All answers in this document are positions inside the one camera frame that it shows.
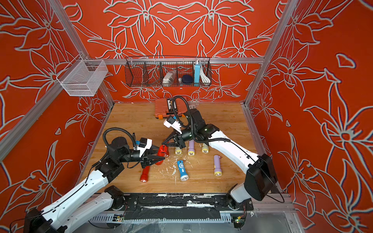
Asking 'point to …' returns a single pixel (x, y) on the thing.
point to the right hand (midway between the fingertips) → (162, 146)
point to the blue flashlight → (184, 176)
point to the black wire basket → (167, 71)
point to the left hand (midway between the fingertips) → (163, 153)
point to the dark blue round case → (187, 79)
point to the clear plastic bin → (83, 77)
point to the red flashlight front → (144, 177)
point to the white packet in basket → (169, 78)
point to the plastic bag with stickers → (192, 106)
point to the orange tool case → (164, 107)
